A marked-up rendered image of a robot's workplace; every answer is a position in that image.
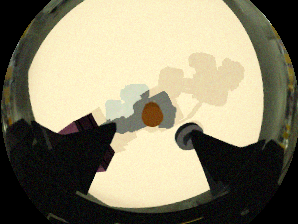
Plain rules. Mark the orange knob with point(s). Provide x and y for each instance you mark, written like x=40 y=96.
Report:
x=152 y=115

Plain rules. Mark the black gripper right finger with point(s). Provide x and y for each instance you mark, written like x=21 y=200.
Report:
x=221 y=161

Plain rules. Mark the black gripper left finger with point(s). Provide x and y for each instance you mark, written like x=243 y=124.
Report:
x=79 y=154

